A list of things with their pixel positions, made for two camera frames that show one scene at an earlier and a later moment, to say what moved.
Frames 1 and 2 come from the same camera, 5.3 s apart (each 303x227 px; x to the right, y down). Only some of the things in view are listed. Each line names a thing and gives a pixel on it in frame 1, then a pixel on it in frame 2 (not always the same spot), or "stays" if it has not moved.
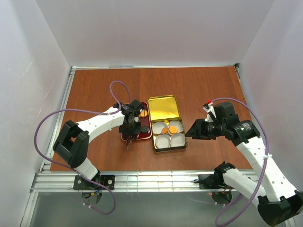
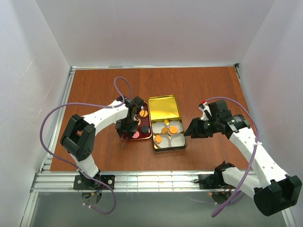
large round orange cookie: [173, 129] stays
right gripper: [201, 130] stays
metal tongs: [129, 141] to [122, 143]
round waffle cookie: [164, 130] stays
